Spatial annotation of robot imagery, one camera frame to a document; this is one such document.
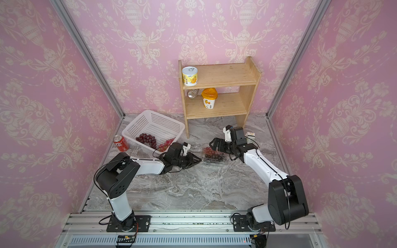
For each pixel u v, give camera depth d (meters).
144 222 0.74
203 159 0.92
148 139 1.00
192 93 0.95
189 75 0.71
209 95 0.89
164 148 0.99
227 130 0.80
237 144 0.67
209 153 0.96
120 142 0.93
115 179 0.49
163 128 1.11
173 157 0.76
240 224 0.73
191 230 0.74
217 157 0.95
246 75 0.81
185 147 0.87
